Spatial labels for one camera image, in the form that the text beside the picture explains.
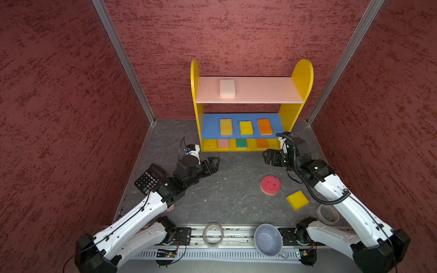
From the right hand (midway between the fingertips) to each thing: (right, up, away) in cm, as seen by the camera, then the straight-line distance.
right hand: (269, 157), depth 77 cm
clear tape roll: (-26, -37, -6) cm, 46 cm away
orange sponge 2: (+3, +5, +27) cm, 27 cm away
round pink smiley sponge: (+3, -16, +11) cm, 20 cm away
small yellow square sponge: (-9, +14, +18) cm, 25 cm away
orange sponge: (+3, +15, +20) cm, 26 cm away
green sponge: (-10, +5, +28) cm, 30 cm away
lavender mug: (-1, -37, -3) cm, 37 cm away
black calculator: (-63, -14, +13) cm, 66 cm away
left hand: (-25, -3, -2) cm, 26 cm away
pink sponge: (-22, +5, +26) cm, 34 cm away
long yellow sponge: (-20, +15, +20) cm, 32 cm away
